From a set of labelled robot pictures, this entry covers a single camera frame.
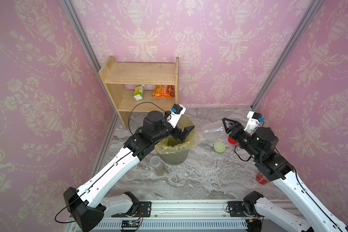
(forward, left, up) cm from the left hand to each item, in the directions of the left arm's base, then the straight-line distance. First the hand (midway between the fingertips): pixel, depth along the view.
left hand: (187, 120), depth 66 cm
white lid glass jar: (-11, +15, -20) cm, 27 cm away
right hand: (-1, -17, +1) cm, 17 cm away
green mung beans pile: (+8, +8, -31) cm, 33 cm away
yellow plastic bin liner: (-8, +11, -10) cm, 17 cm away
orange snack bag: (+34, +13, -10) cm, 38 cm away
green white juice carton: (+33, +30, -10) cm, 46 cm away
